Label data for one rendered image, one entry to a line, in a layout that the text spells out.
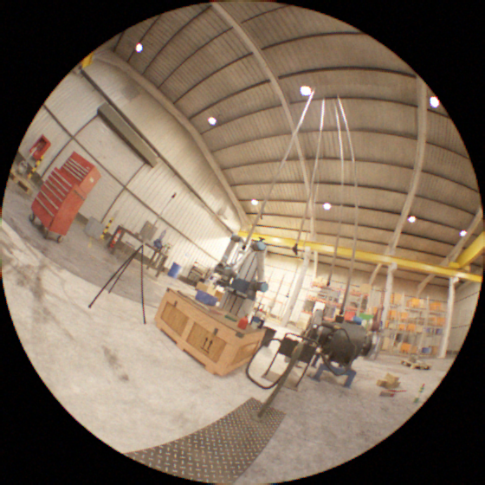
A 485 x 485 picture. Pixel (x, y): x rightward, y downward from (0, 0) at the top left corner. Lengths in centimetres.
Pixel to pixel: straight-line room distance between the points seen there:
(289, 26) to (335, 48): 182
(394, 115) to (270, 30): 583
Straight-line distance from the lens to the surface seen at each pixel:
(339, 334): 239
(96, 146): 894
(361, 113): 815
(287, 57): 787
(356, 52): 789
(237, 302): 269
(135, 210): 862
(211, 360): 142
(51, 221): 254
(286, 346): 178
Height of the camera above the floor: 73
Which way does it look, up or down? 19 degrees up
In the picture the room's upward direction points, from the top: 25 degrees clockwise
